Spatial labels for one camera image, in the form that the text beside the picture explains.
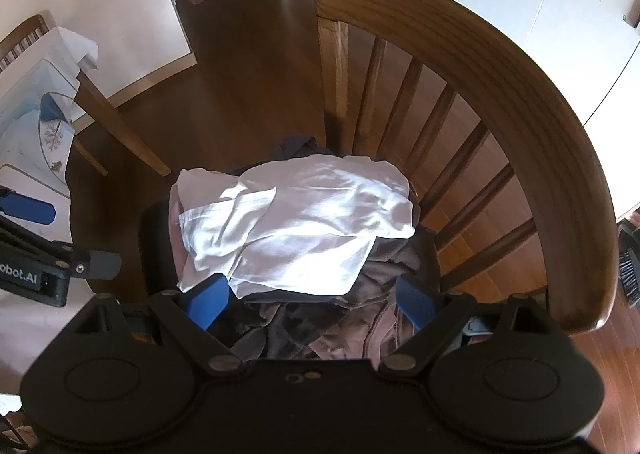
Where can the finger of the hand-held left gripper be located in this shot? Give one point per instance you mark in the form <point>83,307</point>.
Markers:
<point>97,265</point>
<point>27,208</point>

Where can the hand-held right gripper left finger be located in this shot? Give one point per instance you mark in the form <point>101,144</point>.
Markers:
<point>207,303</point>

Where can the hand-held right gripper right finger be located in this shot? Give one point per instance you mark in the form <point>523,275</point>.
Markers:
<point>416,304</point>

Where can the white shirt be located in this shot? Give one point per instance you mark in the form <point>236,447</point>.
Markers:
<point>300,224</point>

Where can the brown garment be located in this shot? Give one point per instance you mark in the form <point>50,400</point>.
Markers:
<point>350,319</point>

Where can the printed pale blue tablecloth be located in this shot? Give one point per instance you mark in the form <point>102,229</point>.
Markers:
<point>30,124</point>

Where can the dark navy garment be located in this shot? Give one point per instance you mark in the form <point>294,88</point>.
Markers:
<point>297,147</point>

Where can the wooden slat-back chair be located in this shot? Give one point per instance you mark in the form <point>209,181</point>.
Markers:
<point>30,27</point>
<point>500,49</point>

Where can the white refrigerator with magnets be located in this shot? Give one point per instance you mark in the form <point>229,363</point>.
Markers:
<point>575,34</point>

